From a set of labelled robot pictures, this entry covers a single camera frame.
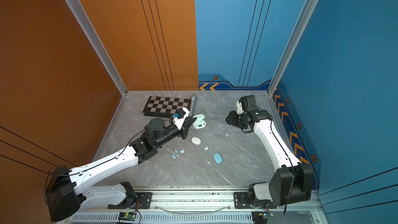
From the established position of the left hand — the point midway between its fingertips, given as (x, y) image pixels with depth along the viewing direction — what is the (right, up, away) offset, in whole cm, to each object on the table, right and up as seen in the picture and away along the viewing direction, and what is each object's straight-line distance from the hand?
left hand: (194, 116), depth 69 cm
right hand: (+17, -3, +12) cm, 21 cm away
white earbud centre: (+6, -21, +21) cm, 30 cm away
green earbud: (+18, -14, +27) cm, 35 cm away
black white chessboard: (-24, +4, +38) cm, 45 cm away
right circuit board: (+30, -47, +1) cm, 56 cm away
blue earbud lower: (-13, -24, +18) cm, 33 cm away
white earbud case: (-1, -16, +22) cm, 27 cm away
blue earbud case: (+12, -25, +15) cm, 31 cm away
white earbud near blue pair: (-8, -22, +20) cm, 31 cm away
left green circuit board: (-32, -47, +3) cm, 57 cm away
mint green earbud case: (+2, -3, 0) cm, 4 cm away
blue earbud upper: (-12, -22, +20) cm, 32 cm away
